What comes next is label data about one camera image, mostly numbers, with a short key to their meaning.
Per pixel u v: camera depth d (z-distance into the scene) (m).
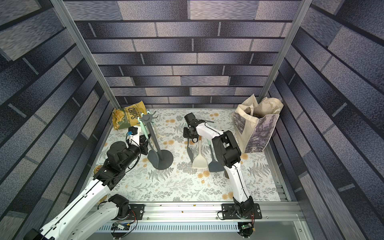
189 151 0.93
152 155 0.76
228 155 0.60
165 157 0.93
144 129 0.64
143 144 0.64
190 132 0.87
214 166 0.90
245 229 0.70
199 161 0.90
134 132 0.60
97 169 0.77
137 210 0.74
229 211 0.74
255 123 0.77
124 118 1.03
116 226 0.71
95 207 0.49
